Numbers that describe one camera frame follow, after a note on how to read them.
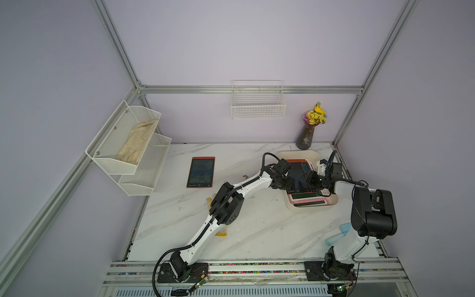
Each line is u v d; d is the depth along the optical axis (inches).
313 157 42.8
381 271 29.6
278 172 30.5
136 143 31.3
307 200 36.6
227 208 24.1
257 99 37.4
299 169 41.4
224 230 32.9
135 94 34.8
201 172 42.2
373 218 19.3
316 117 39.7
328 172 31.4
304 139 43.9
